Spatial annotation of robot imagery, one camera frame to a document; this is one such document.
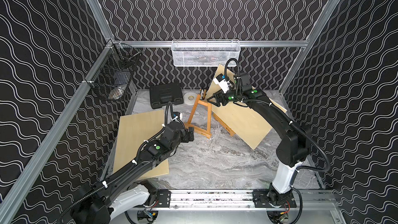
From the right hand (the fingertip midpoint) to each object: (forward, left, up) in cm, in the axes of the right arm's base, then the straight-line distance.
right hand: (211, 95), depth 83 cm
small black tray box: (+25, +5, -23) cm, 35 cm away
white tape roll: (+20, +15, -23) cm, 34 cm away
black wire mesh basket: (+15, +61, -1) cm, 62 cm away
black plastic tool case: (+19, +35, -19) cm, 44 cm away
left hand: (-15, +13, -6) cm, 21 cm away
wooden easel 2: (-4, -8, -21) cm, 23 cm away
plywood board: (-6, +50, -26) cm, 57 cm away
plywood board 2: (-3, -15, -13) cm, 20 cm away
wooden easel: (-10, +1, -21) cm, 23 cm away
